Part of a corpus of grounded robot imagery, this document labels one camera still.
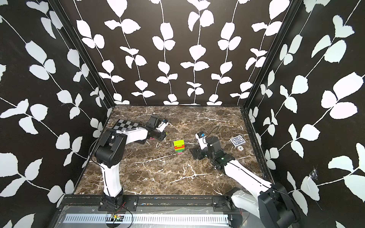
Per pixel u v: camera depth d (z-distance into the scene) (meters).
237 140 0.98
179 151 0.92
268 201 0.40
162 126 0.91
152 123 0.82
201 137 0.73
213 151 0.64
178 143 0.85
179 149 0.88
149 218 0.70
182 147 0.86
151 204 0.75
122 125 1.04
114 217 0.71
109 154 0.52
